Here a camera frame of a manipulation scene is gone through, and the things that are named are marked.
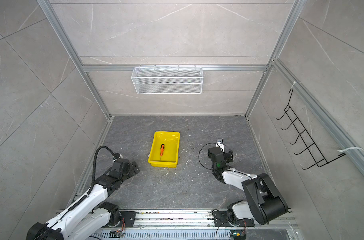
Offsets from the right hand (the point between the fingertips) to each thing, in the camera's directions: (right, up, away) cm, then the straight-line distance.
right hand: (221, 147), depth 92 cm
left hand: (-55, -9, -6) cm, 56 cm away
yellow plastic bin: (-32, +2, +12) cm, 35 cm away
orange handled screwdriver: (-38, -3, +6) cm, 39 cm away
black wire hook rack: (+31, -1, -33) cm, 46 cm away
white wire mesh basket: (-35, +45, +9) cm, 58 cm away
